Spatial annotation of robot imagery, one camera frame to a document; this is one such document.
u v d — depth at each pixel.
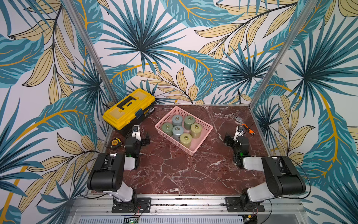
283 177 0.46
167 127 0.95
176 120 1.00
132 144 0.70
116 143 0.93
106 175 0.45
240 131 0.79
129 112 0.92
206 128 1.01
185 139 0.90
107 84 1.04
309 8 0.69
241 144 0.70
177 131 0.93
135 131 0.77
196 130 0.95
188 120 1.00
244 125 1.07
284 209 0.71
